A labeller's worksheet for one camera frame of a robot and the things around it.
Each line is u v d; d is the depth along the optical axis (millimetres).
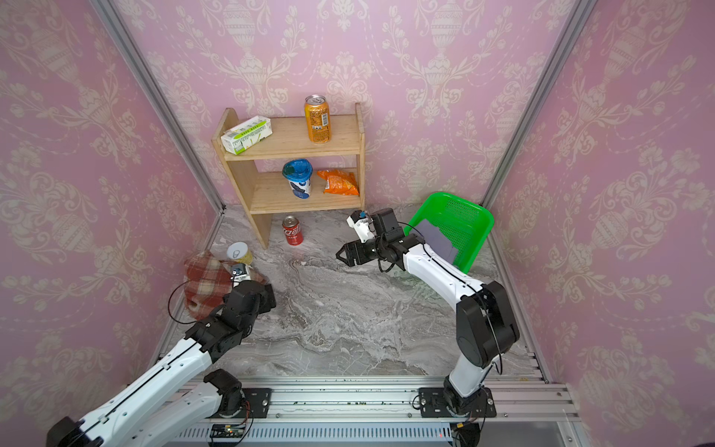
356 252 742
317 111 699
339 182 911
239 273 693
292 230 1006
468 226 1126
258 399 745
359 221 760
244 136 735
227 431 726
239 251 999
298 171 892
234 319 593
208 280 898
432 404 731
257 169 1030
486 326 456
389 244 658
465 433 728
